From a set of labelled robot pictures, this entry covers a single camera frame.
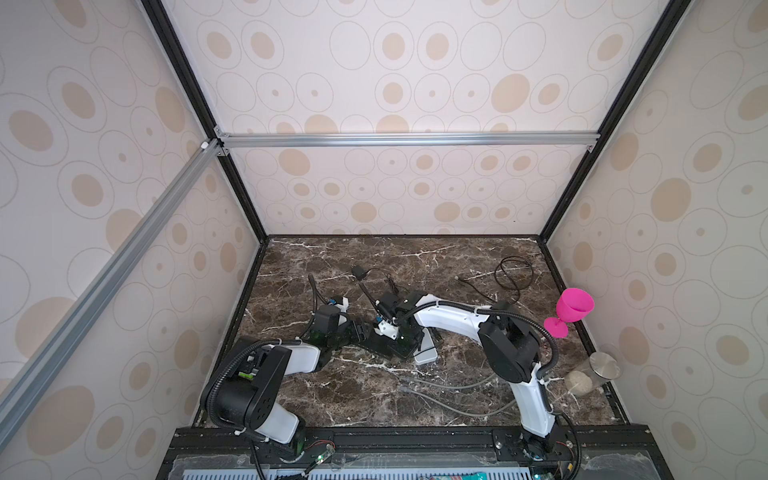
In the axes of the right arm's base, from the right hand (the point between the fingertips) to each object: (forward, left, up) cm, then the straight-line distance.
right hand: (400, 353), depth 90 cm
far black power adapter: (+29, +14, +3) cm, 33 cm away
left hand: (+7, +7, +5) cm, 11 cm away
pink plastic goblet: (+6, -47, +16) cm, 50 cm away
